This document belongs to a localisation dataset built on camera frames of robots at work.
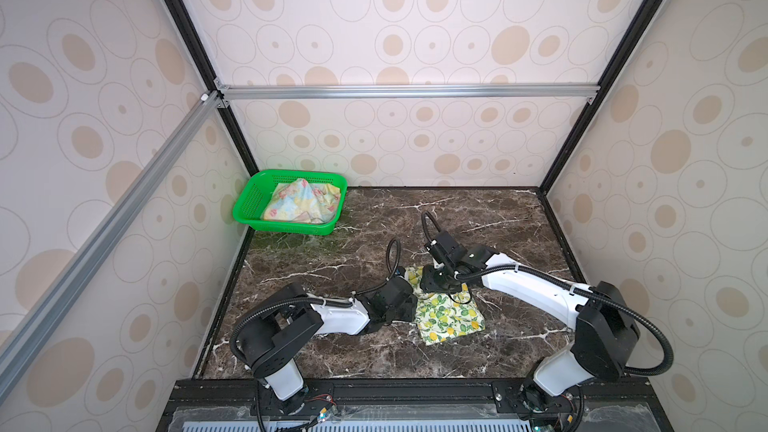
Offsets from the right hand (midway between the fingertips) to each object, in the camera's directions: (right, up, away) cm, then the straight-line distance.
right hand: (425, 285), depth 84 cm
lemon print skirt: (+5, -10, +3) cm, 11 cm away
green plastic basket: (-61, +27, +25) cm, 71 cm away
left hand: (0, -6, +3) cm, 7 cm away
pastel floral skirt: (-42, +25, +23) cm, 54 cm away
